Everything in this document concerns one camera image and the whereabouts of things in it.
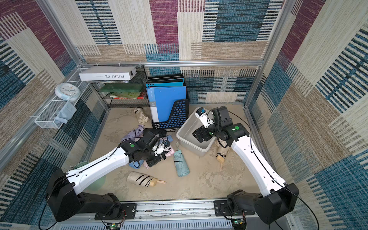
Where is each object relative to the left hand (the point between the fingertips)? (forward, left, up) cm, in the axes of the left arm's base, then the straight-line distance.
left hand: (158, 155), depth 81 cm
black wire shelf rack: (+45, +13, +21) cm, 51 cm away
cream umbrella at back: (+37, +18, -6) cm, 42 cm away
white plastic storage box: (+8, -16, +3) cm, 18 cm away
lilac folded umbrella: (+19, +19, -7) cm, 28 cm away
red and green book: (+40, +24, +10) cm, 48 cm away
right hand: (+8, -23, +15) cm, 29 cm away
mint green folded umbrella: (-4, -13, -8) cm, 16 cm away
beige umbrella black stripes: (-11, +8, -7) cm, 15 cm away
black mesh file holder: (+27, -12, +3) cm, 30 cm away
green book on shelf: (+43, +27, +14) cm, 53 cm away
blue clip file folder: (+30, -1, +15) cm, 33 cm away
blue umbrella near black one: (+17, -5, -9) cm, 20 cm away
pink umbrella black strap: (-1, -7, +6) cm, 9 cm away
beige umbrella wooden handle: (+3, -37, -7) cm, 38 cm away
